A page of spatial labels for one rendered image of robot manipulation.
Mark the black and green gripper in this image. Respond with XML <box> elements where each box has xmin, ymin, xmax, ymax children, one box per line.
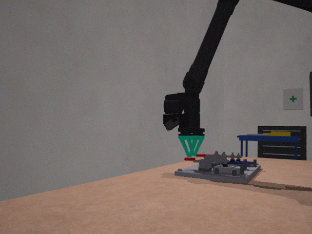
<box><xmin>178</xmin><ymin>113</ymin><xmax>205</xmax><ymax>157</ymax></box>

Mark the toggle clamp with red handle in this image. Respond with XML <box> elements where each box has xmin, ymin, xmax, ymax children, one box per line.
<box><xmin>236</xmin><ymin>153</ymin><xmax>242</xmax><ymax>161</ymax></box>
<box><xmin>196</xmin><ymin>151</ymin><xmax>236</xmax><ymax>167</ymax></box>

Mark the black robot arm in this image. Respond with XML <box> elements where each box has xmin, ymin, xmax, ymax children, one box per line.
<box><xmin>163</xmin><ymin>0</ymin><xmax>312</xmax><ymax>131</ymax></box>

